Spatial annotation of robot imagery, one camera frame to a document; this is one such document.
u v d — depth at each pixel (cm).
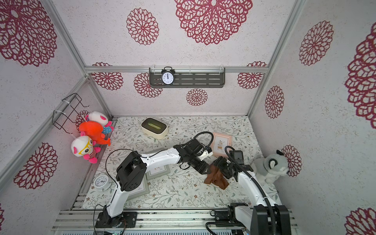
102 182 83
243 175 57
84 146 80
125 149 52
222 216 75
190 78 94
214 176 83
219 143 103
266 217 40
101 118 94
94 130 90
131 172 53
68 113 78
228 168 66
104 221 65
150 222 73
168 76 90
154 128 107
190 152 71
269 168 75
